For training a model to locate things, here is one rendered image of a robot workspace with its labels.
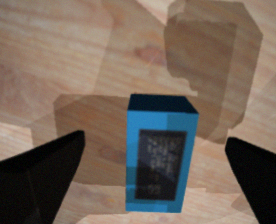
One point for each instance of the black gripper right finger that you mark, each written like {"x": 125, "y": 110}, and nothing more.
{"x": 255, "y": 171}

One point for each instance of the blue rectangular block with black mark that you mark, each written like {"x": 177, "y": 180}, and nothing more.
{"x": 161, "y": 132}

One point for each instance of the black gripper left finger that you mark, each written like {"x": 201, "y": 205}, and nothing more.
{"x": 34, "y": 183}

